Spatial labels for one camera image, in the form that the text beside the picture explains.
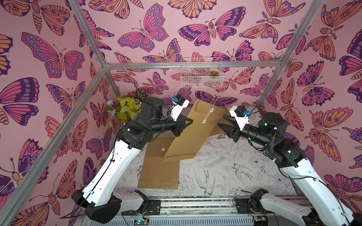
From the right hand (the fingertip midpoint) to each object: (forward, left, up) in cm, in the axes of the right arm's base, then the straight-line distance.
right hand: (223, 117), depth 60 cm
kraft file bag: (-10, +35, -41) cm, 55 cm away
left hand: (-2, +13, 0) cm, 13 cm away
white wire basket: (+46, +6, -7) cm, 47 cm away
